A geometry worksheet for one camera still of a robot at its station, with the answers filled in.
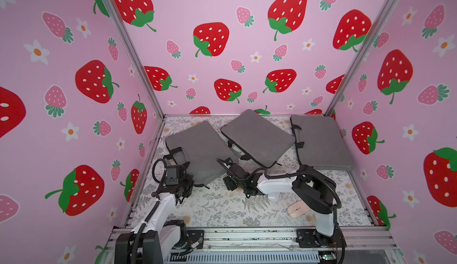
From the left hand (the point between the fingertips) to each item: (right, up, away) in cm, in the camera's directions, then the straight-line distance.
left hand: (195, 177), depth 89 cm
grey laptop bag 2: (+32, +19, +16) cm, 40 cm away
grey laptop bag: (+6, +11, +8) cm, 15 cm away
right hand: (+16, -1, +1) cm, 16 cm away
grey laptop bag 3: (+74, +14, +15) cm, 77 cm away
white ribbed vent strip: (+14, -28, -19) cm, 36 cm away
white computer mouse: (+40, -9, -3) cm, 41 cm away
